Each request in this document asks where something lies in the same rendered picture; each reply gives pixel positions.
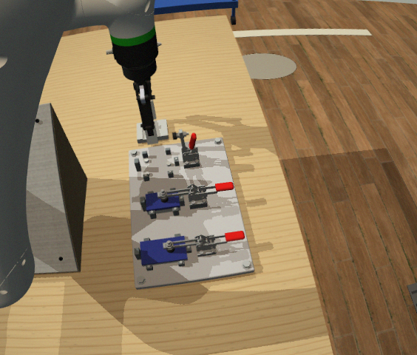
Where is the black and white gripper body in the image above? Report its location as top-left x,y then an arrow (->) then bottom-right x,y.
122,60 -> 157,95

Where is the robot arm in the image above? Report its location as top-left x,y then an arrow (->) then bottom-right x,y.
0,0 -> 162,308

